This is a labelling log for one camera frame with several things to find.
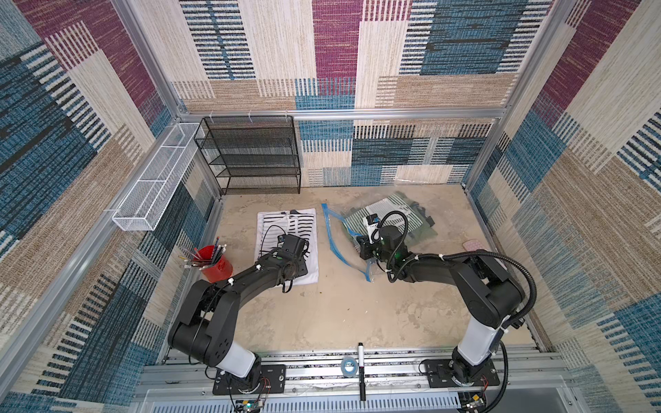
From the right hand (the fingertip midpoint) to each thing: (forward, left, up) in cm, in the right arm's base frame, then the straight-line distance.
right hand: (361, 240), depth 96 cm
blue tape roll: (-39, +6, -8) cm, 41 cm away
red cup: (-13, +49, +2) cm, 51 cm away
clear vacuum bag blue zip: (+3, +6, -5) cm, 8 cm away
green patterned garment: (+6, -25, -5) cm, 26 cm away
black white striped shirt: (+11, +24, -3) cm, 26 cm away
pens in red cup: (-10, +56, +5) cm, 57 cm away
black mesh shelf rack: (+36, +45, +12) cm, 58 cm away
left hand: (-9, +23, -3) cm, 24 cm away
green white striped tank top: (+21, -16, -3) cm, 27 cm away
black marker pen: (-41, +3, -6) cm, 41 cm away
